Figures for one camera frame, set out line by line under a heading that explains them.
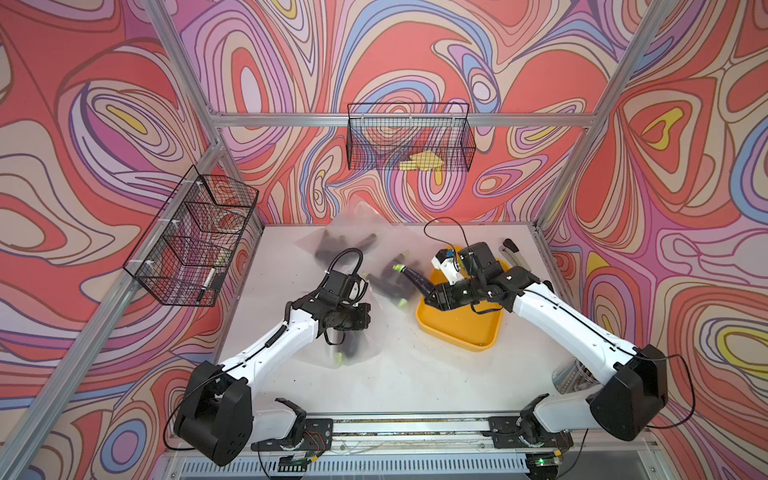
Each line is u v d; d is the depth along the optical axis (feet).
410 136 3.14
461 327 2.98
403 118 2.83
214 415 1.31
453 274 2.31
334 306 2.09
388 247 3.60
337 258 2.18
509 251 3.54
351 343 2.78
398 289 3.22
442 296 2.22
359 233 3.78
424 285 2.51
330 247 3.73
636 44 2.42
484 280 1.94
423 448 2.40
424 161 2.98
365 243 3.66
